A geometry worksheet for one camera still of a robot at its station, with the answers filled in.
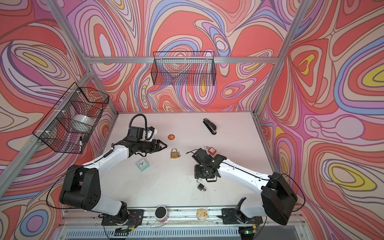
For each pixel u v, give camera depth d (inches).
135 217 28.5
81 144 28.2
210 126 42.8
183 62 34.8
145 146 29.5
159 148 30.8
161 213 27.9
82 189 17.1
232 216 28.7
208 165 23.4
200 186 32.8
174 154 37.5
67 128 28.8
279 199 16.1
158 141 31.5
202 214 29.5
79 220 29.3
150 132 31.9
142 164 35.4
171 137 41.2
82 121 28.8
